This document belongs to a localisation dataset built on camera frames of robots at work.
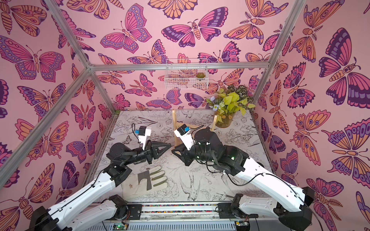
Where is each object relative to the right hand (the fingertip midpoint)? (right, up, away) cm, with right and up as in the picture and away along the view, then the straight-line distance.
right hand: (174, 147), depth 60 cm
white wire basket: (+6, +44, +36) cm, 57 cm away
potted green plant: (+32, +25, +32) cm, 52 cm away
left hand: (-2, 0, -1) cm, 2 cm away
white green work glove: (-20, -24, +23) cm, 39 cm away
